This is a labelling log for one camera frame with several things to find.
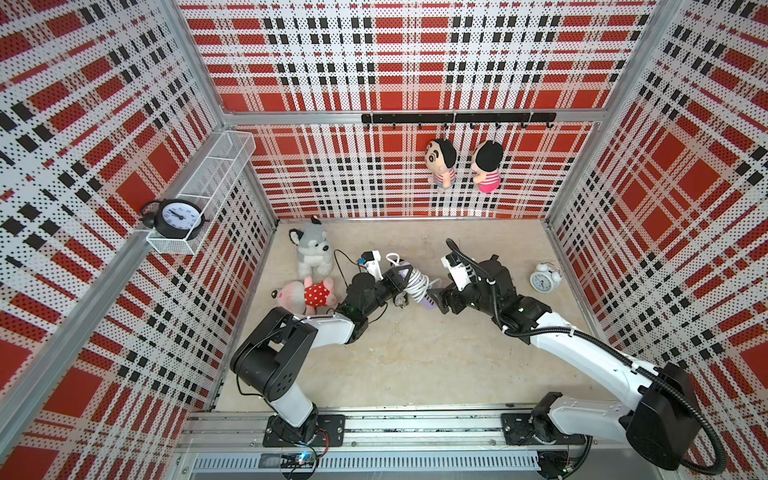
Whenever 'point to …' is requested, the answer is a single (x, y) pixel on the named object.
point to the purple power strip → (427, 302)
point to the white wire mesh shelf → (209, 188)
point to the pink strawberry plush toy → (299, 297)
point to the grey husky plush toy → (313, 256)
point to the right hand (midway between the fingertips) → (445, 282)
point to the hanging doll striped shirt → (440, 157)
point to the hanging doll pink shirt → (486, 162)
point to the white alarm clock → (546, 278)
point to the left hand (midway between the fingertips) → (416, 268)
